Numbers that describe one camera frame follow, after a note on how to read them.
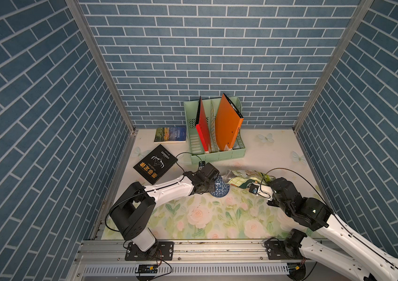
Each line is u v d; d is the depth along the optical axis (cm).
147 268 72
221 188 91
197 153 108
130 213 44
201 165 81
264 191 64
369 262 42
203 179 67
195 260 72
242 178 69
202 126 115
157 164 99
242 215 84
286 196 53
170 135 116
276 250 72
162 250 74
